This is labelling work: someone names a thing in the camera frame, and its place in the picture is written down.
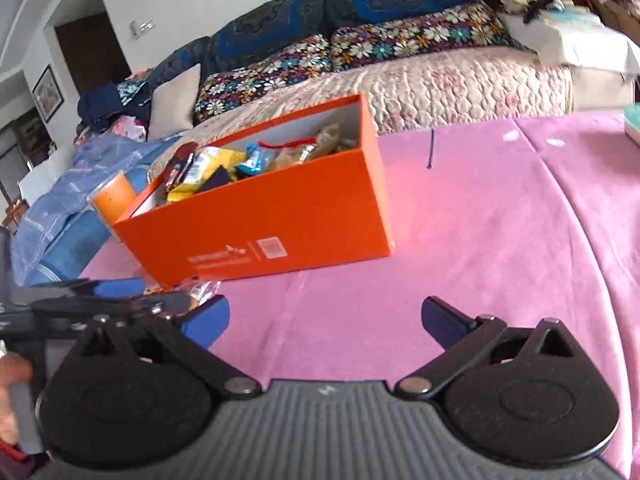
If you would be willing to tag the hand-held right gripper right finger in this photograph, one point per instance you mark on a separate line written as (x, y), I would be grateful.
(440, 320)

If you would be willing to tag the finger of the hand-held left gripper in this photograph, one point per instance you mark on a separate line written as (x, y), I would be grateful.
(120, 289)
(150, 304)

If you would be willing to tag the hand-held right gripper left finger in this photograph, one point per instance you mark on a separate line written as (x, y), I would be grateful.
(207, 318)

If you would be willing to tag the clear packet of dark fruit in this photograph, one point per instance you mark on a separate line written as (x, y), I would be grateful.
(200, 291)

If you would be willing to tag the orange cardboard box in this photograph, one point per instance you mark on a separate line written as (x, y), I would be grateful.
(280, 225)

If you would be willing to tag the dark brown snack packet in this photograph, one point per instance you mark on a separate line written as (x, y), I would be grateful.
(180, 165)

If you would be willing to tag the black snack packet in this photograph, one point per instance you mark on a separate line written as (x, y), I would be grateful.
(217, 180)

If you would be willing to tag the yellow snack packet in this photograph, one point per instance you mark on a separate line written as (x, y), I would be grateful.
(200, 170)

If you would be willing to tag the blue snack packet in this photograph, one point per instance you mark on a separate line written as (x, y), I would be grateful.
(255, 160)

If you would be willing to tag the clear zip bag of snacks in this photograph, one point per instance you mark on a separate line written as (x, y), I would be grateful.
(310, 152)

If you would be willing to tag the person's left hand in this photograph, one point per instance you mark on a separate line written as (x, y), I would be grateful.
(12, 372)

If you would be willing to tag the orange cylindrical can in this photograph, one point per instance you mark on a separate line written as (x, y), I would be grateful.
(112, 205)

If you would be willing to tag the pink floral tablecloth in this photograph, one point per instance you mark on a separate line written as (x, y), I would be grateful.
(500, 260)

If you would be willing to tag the blue striped blanket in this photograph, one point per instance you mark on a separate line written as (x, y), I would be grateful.
(60, 210)

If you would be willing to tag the dark blue clothing pile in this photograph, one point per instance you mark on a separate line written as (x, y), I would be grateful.
(110, 105)

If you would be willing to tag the beige pillow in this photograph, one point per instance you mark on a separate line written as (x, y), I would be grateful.
(172, 102)

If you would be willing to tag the beige quilted bedspread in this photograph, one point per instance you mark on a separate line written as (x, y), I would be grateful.
(450, 92)

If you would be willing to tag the dark wooden door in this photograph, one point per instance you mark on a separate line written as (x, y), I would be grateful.
(92, 52)

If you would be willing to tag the floral print cushion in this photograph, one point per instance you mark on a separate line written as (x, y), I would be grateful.
(260, 80)
(420, 37)

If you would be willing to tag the teal tissue pack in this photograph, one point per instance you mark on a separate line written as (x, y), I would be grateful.
(633, 125)

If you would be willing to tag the white cloth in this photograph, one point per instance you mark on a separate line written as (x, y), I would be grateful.
(585, 42)

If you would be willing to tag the wicker chair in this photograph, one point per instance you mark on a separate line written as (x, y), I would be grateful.
(617, 12)

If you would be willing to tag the framed wall picture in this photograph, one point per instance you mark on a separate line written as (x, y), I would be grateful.
(48, 92)

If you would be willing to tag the wall switch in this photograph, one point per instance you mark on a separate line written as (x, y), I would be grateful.
(142, 27)

